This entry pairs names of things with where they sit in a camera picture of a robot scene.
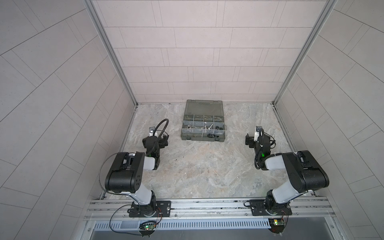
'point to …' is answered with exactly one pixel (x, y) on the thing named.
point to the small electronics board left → (147, 228)
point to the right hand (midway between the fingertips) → (254, 132)
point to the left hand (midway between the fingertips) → (159, 132)
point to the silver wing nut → (189, 126)
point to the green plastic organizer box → (203, 120)
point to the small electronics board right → (277, 225)
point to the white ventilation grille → (256, 223)
